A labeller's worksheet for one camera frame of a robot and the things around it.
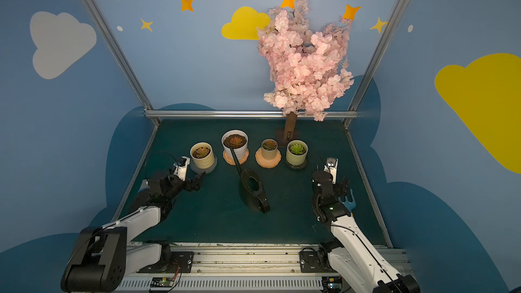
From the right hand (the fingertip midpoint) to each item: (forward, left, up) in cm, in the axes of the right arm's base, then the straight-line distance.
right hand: (336, 172), depth 81 cm
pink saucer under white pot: (+13, +48, -16) cm, 52 cm away
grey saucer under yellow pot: (+7, +59, -16) cm, 62 cm away
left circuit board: (-40, +64, -17) cm, 78 cm away
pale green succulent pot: (+16, +14, -9) cm, 23 cm away
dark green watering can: (-6, +34, -3) cm, 35 cm away
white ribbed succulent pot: (+19, +44, -6) cm, 48 cm away
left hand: (+2, +61, -5) cm, 61 cm away
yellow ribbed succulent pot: (+11, +61, -9) cm, 62 cm away
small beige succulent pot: (+18, +28, -9) cm, 34 cm away
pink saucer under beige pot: (+13, +27, -17) cm, 35 cm away
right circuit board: (-36, +3, -18) cm, 41 cm away
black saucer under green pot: (+12, +13, -16) cm, 24 cm away
